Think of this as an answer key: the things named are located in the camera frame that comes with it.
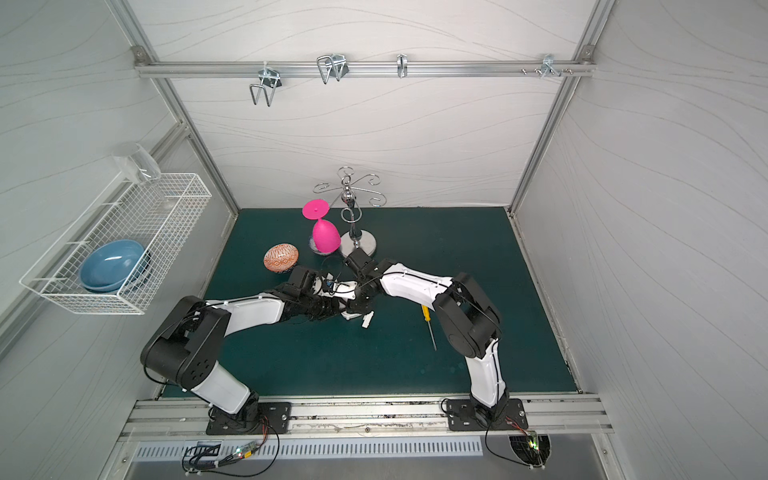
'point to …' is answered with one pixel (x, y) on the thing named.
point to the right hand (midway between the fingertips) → (351, 297)
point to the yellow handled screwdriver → (427, 318)
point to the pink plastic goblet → (325, 235)
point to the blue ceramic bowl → (110, 264)
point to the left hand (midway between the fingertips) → (347, 309)
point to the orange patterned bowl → (281, 257)
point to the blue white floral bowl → (313, 246)
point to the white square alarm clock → (343, 305)
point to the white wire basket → (160, 216)
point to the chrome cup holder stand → (363, 242)
